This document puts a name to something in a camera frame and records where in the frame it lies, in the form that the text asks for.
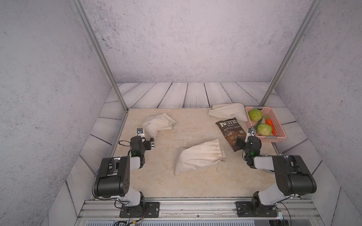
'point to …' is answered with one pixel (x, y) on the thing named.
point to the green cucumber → (259, 123)
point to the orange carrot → (269, 122)
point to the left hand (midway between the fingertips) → (146, 137)
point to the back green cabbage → (255, 115)
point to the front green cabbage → (264, 129)
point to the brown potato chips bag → (232, 131)
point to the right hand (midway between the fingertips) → (248, 136)
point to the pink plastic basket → (268, 112)
